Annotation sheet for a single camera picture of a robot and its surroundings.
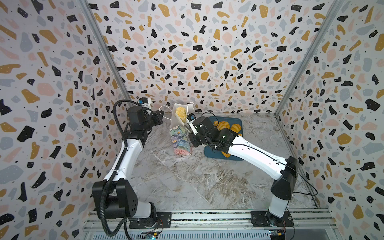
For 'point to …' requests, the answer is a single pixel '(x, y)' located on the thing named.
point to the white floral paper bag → (179, 134)
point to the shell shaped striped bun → (236, 128)
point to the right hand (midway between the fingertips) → (189, 130)
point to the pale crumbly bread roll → (181, 112)
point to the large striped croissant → (222, 125)
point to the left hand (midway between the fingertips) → (163, 109)
